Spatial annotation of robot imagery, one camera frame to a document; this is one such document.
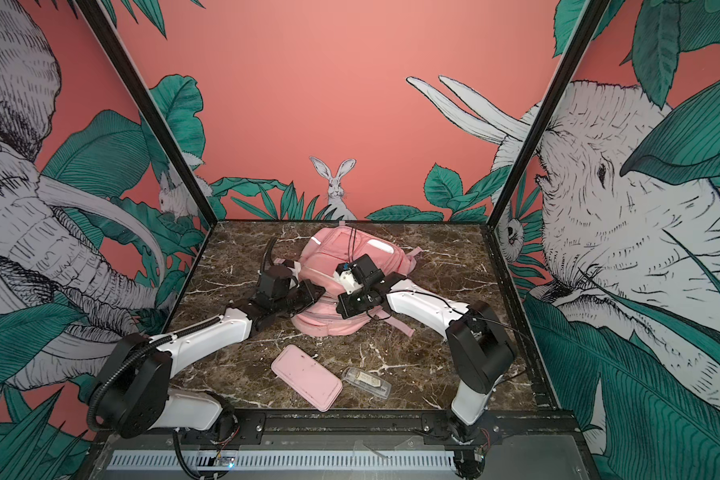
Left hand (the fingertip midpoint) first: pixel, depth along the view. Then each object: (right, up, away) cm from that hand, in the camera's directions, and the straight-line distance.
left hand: (330, 285), depth 84 cm
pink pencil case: (-6, -25, -4) cm, 26 cm away
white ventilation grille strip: (-8, -40, -14) cm, 43 cm away
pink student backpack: (-5, +8, +17) cm, 19 cm away
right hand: (+2, -6, 0) cm, 6 cm away
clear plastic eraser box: (+11, -26, -4) cm, 29 cm away
